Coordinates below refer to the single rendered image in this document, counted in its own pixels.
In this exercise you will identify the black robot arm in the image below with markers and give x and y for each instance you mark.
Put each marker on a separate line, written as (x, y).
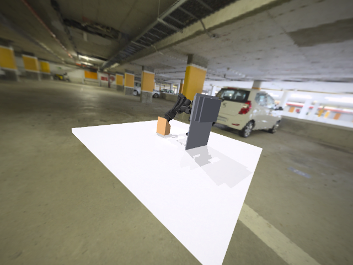
(179, 107)

